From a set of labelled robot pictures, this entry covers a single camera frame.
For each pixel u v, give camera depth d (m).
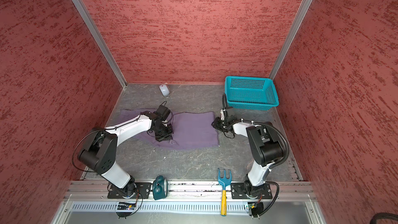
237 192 0.74
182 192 0.76
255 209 0.71
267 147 0.49
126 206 0.73
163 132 0.77
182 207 0.77
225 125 0.75
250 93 1.31
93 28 0.87
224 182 0.75
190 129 0.94
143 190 0.74
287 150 0.44
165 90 1.07
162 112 0.74
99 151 0.46
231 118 0.78
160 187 0.68
